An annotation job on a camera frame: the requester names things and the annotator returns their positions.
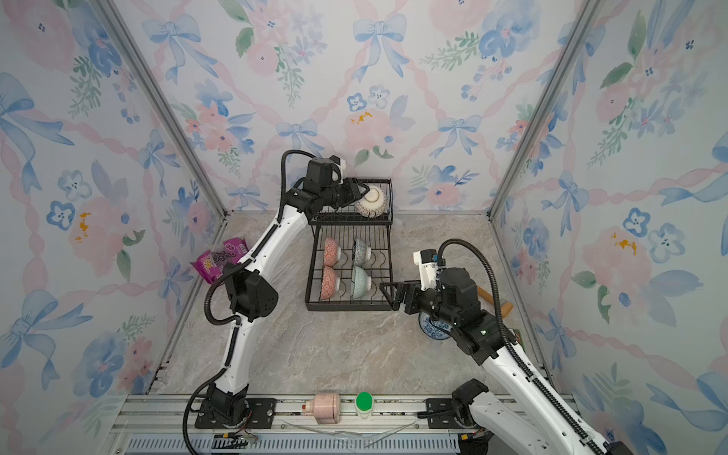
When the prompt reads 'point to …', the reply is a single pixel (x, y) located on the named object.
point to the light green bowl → (361, 282)
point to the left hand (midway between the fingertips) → (369, 187)
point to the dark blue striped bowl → (360, 252)
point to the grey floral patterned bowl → (329, 282)
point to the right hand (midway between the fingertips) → (394, 284)
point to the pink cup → (325, 408)
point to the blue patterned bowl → (437, 330)
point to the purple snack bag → (211, 263)
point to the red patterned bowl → (331, 251)
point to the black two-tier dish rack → (351, 253)
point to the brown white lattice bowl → (373, 203)
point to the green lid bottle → (364, 404)
